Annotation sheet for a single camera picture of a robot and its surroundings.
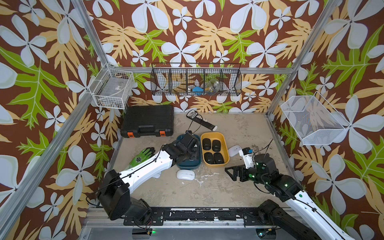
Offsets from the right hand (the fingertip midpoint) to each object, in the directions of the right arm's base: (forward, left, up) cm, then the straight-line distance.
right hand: (230, 168), depth 73 cm
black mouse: (+23, +9, -14) cm, 29 cm away
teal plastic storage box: (+10, +19, -16) cm, 27 cm away
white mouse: (+3, +23, -15) cm, 27 cm away
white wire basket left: (+42, +66, +18) cm, 80 cm away
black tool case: (+42, +52, -11) cm, 67 cm away
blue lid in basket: (+47, +15, +12) cm, 51 cm away
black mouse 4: (+13, +2, -15) cm, 20 cm away
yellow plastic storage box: (+27, -1, -11) cm, 29 cm away
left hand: (+11, +17, -2) cm, 21 cm away
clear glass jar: (+53, +5, +11) cm, 54 cm away
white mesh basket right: (+22, -47, +11) cm, 53 cm away
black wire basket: (+57, +16, +14) cm, 61 cm away
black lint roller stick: (+53, +18, -16) cm, 58 cm away
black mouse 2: (+22, +2, -14) cm, 27 cm away
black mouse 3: (+12, +8, -13) cm, 20 cm away
